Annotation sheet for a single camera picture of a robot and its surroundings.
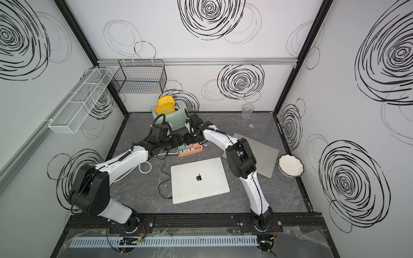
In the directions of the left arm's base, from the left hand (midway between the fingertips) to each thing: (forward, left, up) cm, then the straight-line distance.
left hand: (181, 139), depth 89 cm
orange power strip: (+1, -8, -10) cm, 13 cm away
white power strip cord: (-24, +10, +17) cm, 31 cm away
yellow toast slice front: (+17, +11, +7) cm, 21 cm away
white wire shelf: (-3, +47, +19) cm, 51 cm away
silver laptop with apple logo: (-18, -10, -12) cm, 24 cm away
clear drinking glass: (+34, -43, -8) cm, 56 cm away
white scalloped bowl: (-9, -62, -10) cm, 64 cm away
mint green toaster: (+18, +6, -3) cm, 19 cm away
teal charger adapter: (0, +1, -8) cm, 8 cm away
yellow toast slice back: (+25, +12, +8) cm, 29 cm away
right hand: (+4, -3, -6) cm, 8 cm away
